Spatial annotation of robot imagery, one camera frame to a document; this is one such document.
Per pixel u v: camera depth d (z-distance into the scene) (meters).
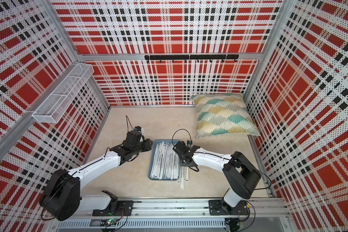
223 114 0.93
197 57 0.89
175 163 0.89
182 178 0.83
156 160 0.90
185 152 0.68
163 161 0.90
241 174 0.46
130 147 0.66
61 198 0.41
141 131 0.80
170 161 0.89
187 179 0.82
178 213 0.74
